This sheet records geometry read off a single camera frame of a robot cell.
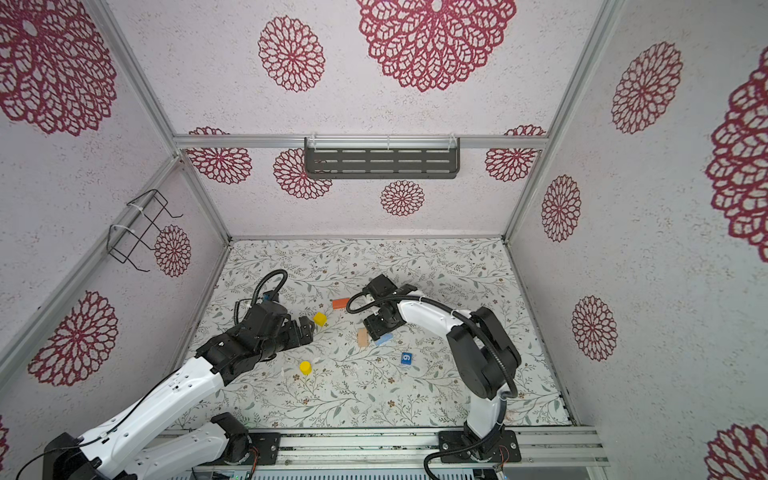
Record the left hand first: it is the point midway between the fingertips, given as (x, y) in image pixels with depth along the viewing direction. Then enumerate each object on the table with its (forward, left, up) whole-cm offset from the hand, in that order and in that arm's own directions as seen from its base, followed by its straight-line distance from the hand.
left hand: (301, 333), depth 80 cm
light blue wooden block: (-1, -22, -2) cm, 22 cm away
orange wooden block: (+18, -8, -14) cm, 24 cm away
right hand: (+8, -21, -9) cm, 24 cm away
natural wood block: (+5, -16, -12) cm, 20 cm away
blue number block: (-2, -29, -12) cm, 31 cm away
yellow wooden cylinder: (-5, 0, -11) cm, 12 cm away
